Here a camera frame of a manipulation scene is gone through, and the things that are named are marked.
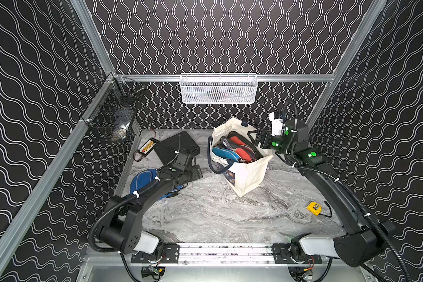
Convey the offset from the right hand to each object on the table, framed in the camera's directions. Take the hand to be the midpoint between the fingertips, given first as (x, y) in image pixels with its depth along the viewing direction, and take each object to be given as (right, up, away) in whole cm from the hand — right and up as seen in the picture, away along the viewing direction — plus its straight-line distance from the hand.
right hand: (256, 131), depth 74 cm
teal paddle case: (-13, -9, +20) cm, 25 cm away
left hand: (-26, -18, +14) cm, 35 cm away
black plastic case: (-44, -8, +28) cm, 52 cm away
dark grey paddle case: (-5, -2, +24) cm, 25 cm away
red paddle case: (-2, -7, +16) cm, 18 cm away
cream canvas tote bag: (-8, -8, +14) cm, 18 cm away
